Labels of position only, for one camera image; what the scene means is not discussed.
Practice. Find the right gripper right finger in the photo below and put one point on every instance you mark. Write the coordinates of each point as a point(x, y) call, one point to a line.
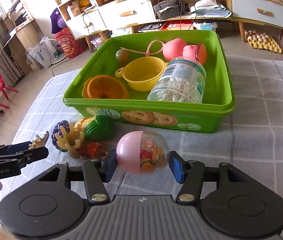
point(188, 173)

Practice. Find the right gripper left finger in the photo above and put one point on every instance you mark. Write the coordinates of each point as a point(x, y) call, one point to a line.
point(96, 172)

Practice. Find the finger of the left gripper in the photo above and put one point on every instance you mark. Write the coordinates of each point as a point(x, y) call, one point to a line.
point(29, 156)
point(13, 149)

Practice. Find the beige starfish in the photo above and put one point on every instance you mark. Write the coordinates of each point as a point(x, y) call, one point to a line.
point(39, 141)

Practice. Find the beige coral toy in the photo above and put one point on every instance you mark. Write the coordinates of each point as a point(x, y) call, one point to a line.
point(78, 143)

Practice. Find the yellow green toy corn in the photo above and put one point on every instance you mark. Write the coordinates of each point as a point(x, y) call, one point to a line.
point(96, 128)

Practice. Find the pink clear capsule ball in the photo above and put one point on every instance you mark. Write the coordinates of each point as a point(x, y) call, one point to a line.
point(142, 152)

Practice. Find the purple toy grapes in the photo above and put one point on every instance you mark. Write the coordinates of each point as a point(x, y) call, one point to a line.
point(59, 134)

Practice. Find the yellow toy pot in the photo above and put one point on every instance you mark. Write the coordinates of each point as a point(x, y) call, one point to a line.
point(143, 73)

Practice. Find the pink pig toy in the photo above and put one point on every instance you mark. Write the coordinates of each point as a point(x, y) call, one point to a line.
point(176, 48)

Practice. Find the grey checked tablecloth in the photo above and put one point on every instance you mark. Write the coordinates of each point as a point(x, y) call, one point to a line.
point(251, 138)

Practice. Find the orange toy pumpkin bowl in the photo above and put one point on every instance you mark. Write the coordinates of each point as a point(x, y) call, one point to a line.
point(104, 87)

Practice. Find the clear cotton swab jar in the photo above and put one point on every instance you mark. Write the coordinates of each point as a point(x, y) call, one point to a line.
point(183, 80)

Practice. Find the green plastic storage bin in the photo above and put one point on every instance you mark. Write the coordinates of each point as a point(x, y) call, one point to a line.
point(218, 98)

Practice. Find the white shopping bag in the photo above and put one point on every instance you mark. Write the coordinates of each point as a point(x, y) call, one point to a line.
point(44, 52)

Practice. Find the red printed bucket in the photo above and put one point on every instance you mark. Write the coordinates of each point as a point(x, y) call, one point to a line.
point(71, 47)

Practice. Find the egg tray with eggs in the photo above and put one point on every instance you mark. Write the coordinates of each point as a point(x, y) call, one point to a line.
point(259, 40)

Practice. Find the wooden TV cabinet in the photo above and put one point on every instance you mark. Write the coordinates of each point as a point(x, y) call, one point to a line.
point(87, 17)

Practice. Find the black box on shelf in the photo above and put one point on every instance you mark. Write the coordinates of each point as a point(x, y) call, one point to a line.
point(170, 9)

